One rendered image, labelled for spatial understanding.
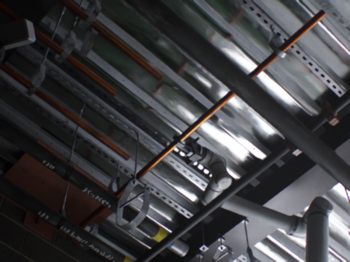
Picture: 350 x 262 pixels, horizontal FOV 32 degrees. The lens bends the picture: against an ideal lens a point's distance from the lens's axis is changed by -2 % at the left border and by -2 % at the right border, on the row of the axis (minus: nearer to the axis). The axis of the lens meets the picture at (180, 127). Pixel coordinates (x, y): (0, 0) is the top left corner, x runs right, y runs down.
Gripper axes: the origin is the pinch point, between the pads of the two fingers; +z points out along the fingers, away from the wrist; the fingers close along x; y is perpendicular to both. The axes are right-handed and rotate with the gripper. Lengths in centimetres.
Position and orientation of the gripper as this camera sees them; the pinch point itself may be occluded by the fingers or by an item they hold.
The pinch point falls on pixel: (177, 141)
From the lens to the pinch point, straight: 316.8
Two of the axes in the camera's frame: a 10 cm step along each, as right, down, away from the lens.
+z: -7.0, -4.1, -5.9
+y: 6.9, -6.1, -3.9
